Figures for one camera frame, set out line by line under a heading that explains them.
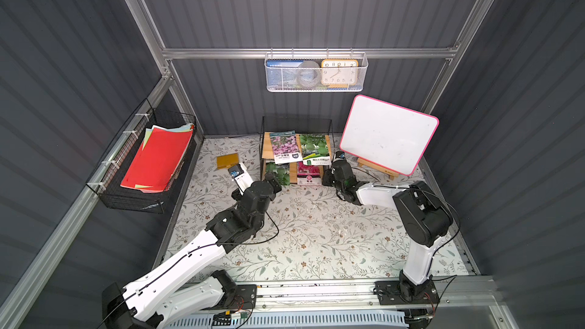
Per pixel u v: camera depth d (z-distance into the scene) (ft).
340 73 2.91
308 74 2.97
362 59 2.92
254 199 1.65
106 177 1.99
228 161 3.59
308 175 3.33
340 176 2.51
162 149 2.51
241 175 1.96
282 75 2.77
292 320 2.53
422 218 1.65
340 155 2.84
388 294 2.39
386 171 3.27
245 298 2.42
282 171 3.35
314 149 3.00
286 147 2.99
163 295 1.34
